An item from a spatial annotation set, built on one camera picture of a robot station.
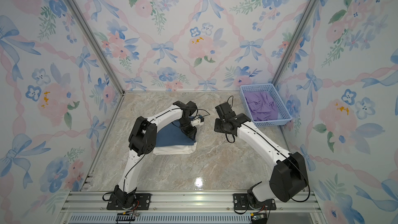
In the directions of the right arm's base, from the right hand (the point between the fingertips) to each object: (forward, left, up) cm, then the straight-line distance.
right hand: (220, 126), depth 84 cm
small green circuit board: (-39, -17, -18) cm, 46 cm away
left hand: (+1, +15, -13) cm, 20 cm away
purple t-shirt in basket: (+25, -32, -13) cm, 43 cm away
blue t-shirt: (-2, +27, -7) cm, 28 cm away
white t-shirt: (-8, +25, -12) cm, 29 cm away
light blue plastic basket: (+14, -44, -12) cm, 47 cm away
